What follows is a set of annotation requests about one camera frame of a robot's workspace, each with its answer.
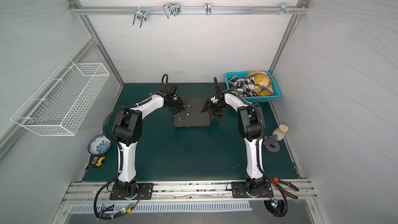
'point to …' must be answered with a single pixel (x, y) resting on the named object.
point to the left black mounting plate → (144, 191)
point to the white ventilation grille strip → (166, 206)
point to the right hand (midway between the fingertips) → (208, 110)
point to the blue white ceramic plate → (98, 144)
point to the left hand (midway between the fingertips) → (189, 105)
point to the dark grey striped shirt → (192, 116)
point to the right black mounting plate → (239, 190)
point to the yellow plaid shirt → (263, 82)
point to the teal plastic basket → (276, 93)
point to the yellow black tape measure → (96, 159)
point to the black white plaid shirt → (244, 87)
